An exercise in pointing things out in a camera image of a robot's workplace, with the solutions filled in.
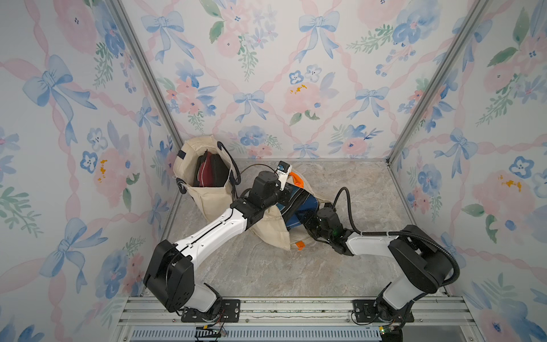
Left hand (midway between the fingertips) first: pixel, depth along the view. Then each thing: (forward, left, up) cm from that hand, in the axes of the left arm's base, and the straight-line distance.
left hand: (292, 182), depth 79 cm
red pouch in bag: (+13, +35, -9) cm, 38 cm away
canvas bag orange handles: (-13, +7, -9) cm, 17 cm away
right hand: (-1, -1, -18) cm, 19 cm away
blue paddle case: (-1, -3, -13) cm, 13 cm away
